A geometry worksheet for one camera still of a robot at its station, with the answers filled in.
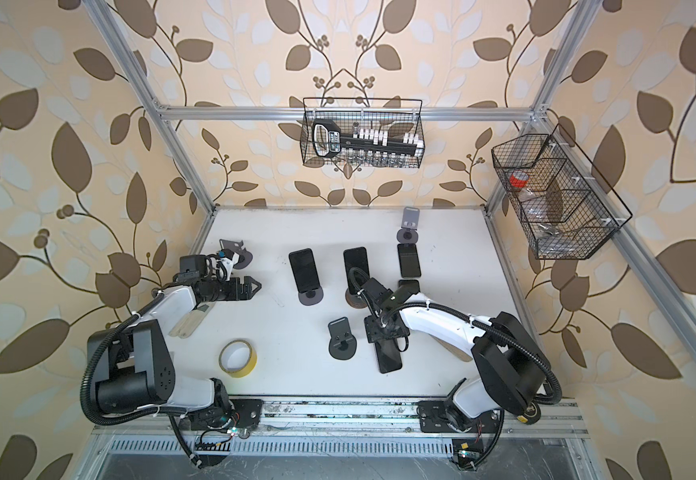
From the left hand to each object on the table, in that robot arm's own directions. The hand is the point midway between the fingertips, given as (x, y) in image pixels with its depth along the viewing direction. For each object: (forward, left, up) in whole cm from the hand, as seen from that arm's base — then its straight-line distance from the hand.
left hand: (245, 282), depth 90 cm
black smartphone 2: (+16, -52, -8) cm, 55 cm away
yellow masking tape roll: (-24, -5, -7) cm, 25 cm away
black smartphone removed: (+7, -53, -10) cm, 54 cm away
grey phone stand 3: (+27, -53, -2) cm, 59 cm away
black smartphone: (+5, -34, +8) cm, 35 cm away
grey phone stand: (0, -19, -8) cm, 21 cm away
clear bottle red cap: (+7, -78, +27) cm, 83 cm away
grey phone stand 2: (-17, -31, -3) cm, 35 cm away
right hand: (-14, -42, -4) cm, 44 cm away
